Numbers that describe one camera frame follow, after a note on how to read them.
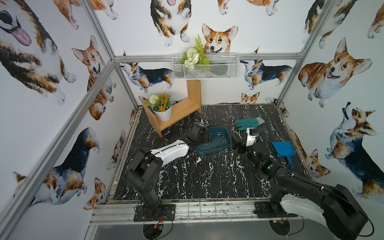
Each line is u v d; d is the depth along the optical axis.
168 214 0.73
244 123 1.09
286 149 0.96
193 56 0.79
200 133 0.71
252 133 0.70
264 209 0.73
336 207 0.41
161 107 0.93
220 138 1.03
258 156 0.63
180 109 1.11
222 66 0.93
